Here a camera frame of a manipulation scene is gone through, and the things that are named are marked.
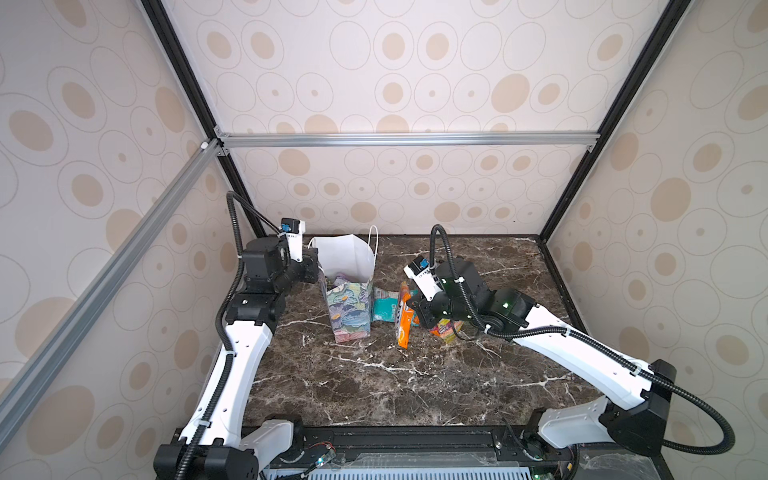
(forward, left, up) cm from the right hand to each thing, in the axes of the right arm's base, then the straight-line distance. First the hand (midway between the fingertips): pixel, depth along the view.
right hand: (418, 297), depth 72 cm
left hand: (+8, +23, +8) cm, 26 cm away
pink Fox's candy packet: (+4, -10, -23) cm, 26 cm away
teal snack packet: (+11, +10, -22) cm, 26 cm away
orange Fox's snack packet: (-4, +3, -2) cm, 6 cm away
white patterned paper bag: (+19, +22, -10) cm, 30 cm away
